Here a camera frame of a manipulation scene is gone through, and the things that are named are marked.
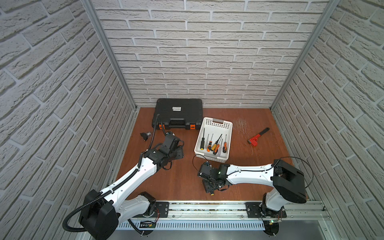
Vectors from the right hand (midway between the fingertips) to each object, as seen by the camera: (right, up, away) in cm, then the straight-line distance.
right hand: (208, 186), depth 81 cm
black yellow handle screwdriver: (+5, +20, +16) cm, 26 cm away
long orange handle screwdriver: (+2, -2, -3) cm, 4 cm away
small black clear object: (-42, +26, +19) cm, 53 cm away
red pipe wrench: (+32, +23, +19) cm, 44 cm away
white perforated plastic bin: (+5, +22, +19) cm, 30 cm away
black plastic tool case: (-14, +42, +26) cm, 52 cm away
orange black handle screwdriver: (+2, +20, +16) cm, 25 cm away
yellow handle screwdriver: (-3, +19, +14) cm, 24 cm away
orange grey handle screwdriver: (+7, +19, +15) cm, 25 cm away
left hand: (-16, +21, +1) cm, 26 cm away
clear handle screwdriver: (0, +21, +17) cm, 27 cm away
